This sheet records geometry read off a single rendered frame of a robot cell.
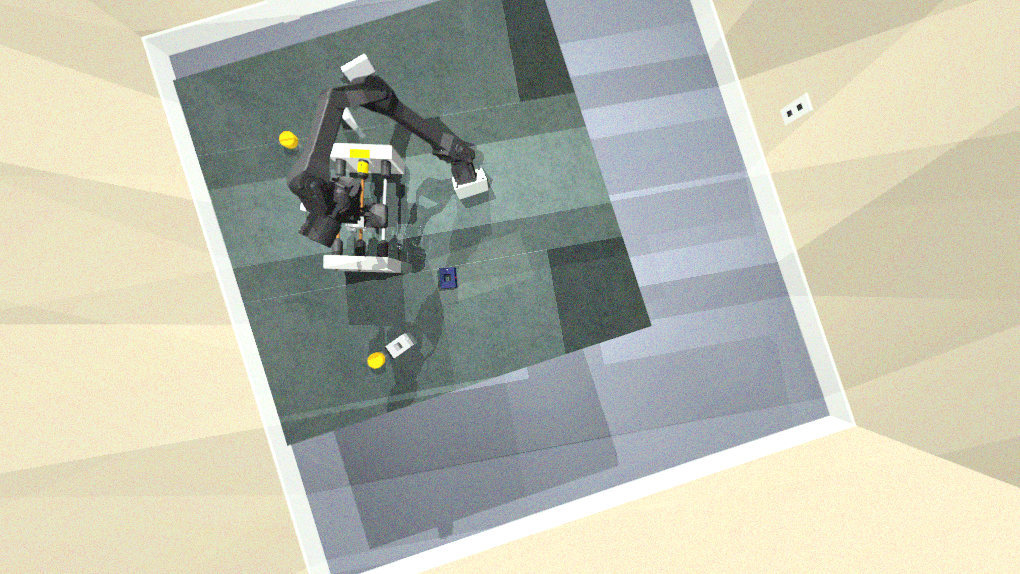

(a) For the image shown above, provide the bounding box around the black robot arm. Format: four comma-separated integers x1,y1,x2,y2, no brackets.
286,74,477,248

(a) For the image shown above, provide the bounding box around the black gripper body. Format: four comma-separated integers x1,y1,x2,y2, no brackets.
336,196,388,229

